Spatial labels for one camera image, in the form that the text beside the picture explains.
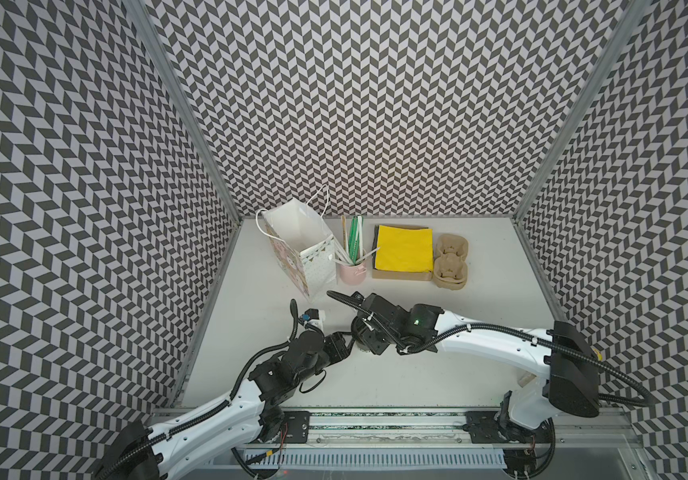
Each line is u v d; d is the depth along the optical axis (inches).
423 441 28.4
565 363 16.4
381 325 22.3
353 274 36.9
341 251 37.0
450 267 38.8
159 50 30.2
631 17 26.4
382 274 40.1
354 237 36.9
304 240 39.4
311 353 23.4
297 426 28.6
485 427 29.0
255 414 21.4
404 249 43.4
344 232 36.9
